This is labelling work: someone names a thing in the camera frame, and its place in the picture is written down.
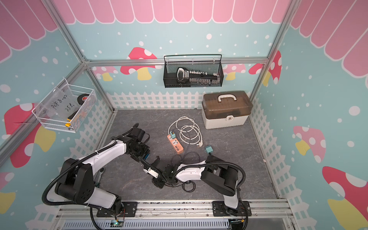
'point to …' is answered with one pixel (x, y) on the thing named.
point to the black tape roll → (82, 98)
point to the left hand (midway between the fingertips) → (149, 156)
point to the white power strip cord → (190, 132)
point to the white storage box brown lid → (225, 109)
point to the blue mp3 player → (147, 156)
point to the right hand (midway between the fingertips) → (154, 180)
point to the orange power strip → (176, 144)
